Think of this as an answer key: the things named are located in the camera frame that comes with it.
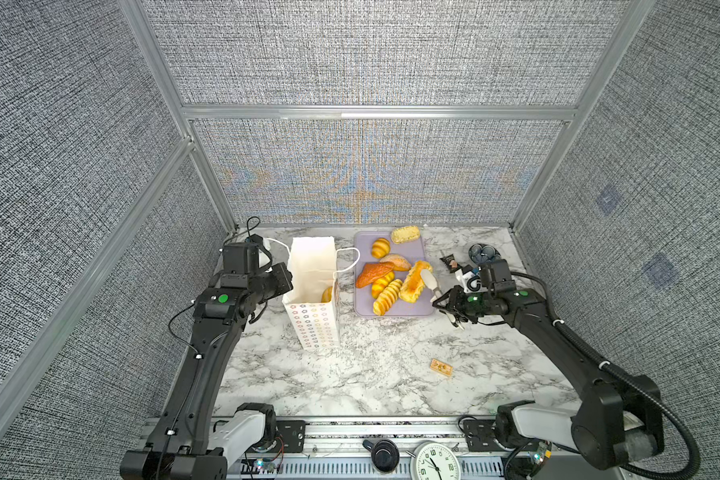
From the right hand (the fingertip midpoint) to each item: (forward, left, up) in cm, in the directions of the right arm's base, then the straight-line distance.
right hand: (436, 303), depth 82 cm
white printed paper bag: (+10, +37, -11) cm, 40 cm away
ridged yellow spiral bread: (+6, +13, -7) cm, 16 cm away
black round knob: (-34, +15, -13) cm, 39 cm away
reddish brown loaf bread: (+16, +17, -6) cm, 24 cm away
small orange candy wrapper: (-13, -1, -13) cm, 18 cm away
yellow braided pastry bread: (+8, +5, -2) cm, 10 cm away
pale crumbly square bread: (+35, +6, -8) cm, 36 cm away
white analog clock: (-35, +4, -10) cm, 36 cm away
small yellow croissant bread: (+29, +14, -9) cm, 34 cm away
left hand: (+1, +38, +13) cm, 40 cm away
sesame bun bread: (+22, +8, -8) cm, 25 cm away
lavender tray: (+16, +12, -9) cm, 22 cm away
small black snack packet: (+24, -11, -12) cm, 28 cm away
